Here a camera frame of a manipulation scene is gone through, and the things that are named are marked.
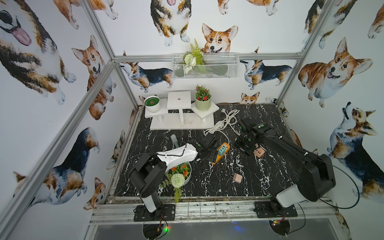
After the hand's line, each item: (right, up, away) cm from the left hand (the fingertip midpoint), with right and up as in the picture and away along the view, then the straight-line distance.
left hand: (213, 153), depth 88 cm
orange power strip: (+3, +2, +4) cm, 5 cm away
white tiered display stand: (-23, +25, +11) cm, 36 cm away
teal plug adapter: (+5, +1, 0) cm, 5 cm away
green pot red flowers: (-6, +33, +2) cm, 34 cm away
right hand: (+11, +4, -6) cm, 13 cm away
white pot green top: (-37, +29, +4) cm, 47 cm away
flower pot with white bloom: (-18, -7, -19) cm, 27 cm away
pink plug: (+13, -12, -5) cm, 18 cm away
